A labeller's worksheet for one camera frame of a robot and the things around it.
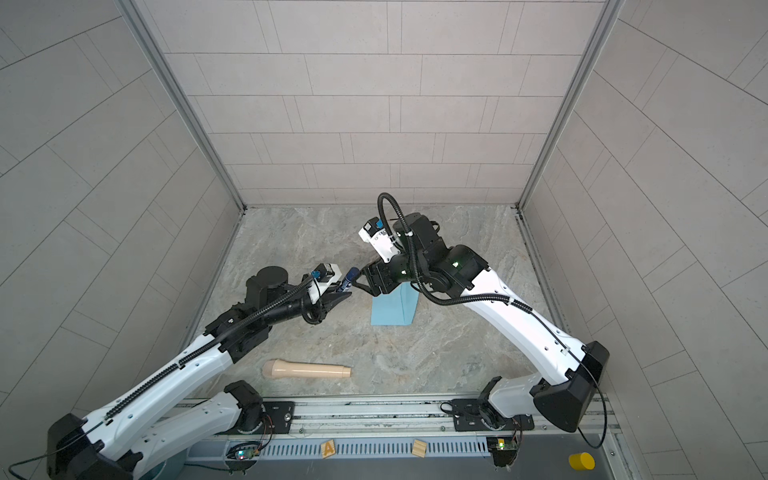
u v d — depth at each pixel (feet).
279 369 2.49
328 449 2.19
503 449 2.23
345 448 2.23
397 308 2.92
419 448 2.20
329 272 1.90
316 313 2.02
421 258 1.60
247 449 2.11
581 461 2.03
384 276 1.84
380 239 1.90
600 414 1.20
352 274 2.10
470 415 2.32
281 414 2.33
